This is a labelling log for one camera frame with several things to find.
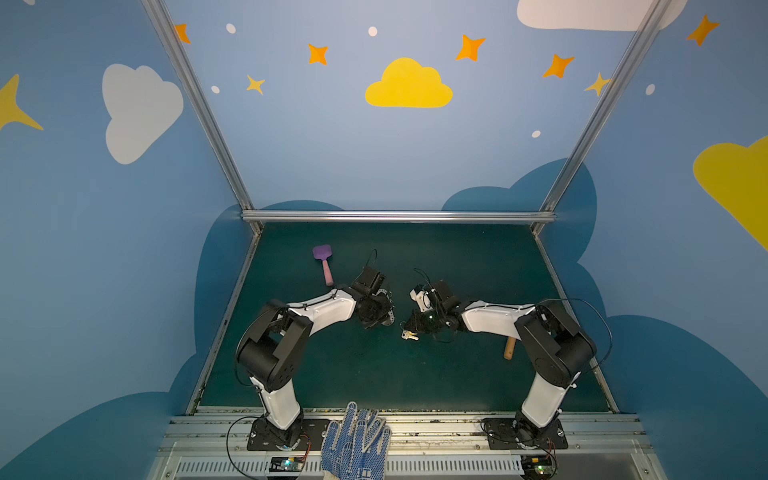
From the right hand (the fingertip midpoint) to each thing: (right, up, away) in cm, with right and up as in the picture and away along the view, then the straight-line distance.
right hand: (406, 324), depth 92 cm
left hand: (-3, +3, -1) cm, 4 cm away
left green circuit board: (-31, -29, -20) cm, 47 cm away
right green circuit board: (+31, -30, -20) cm, 48 cm away
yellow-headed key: (0, -3, 0) cm, 3 cm away
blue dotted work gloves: (-13, -24, -22) cm, 35 cm away
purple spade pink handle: (-30, +22, +19) cm, 42 cm away
